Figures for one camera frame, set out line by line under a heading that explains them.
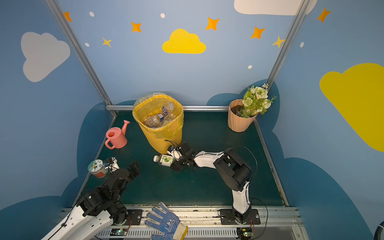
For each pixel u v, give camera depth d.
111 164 0.63
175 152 0.83
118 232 0.71
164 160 0.91
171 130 0.79
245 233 0.72
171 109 0.93
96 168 0.82
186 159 0.73
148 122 0.91
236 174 0.50
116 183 0.53
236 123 1.02
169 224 0.72
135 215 0.76
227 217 0.75
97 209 0.50
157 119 0.95
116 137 0.93
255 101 0.93
